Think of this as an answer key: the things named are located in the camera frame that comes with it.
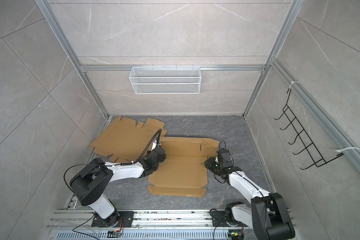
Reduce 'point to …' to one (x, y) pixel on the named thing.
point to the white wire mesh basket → (165, 80)
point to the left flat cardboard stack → (125, 140)
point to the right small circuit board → (236, 234)
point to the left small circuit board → (112, 234)
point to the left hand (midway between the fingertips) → (159, 146)
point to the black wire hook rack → (315, 155)
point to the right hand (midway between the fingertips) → (206, 161)
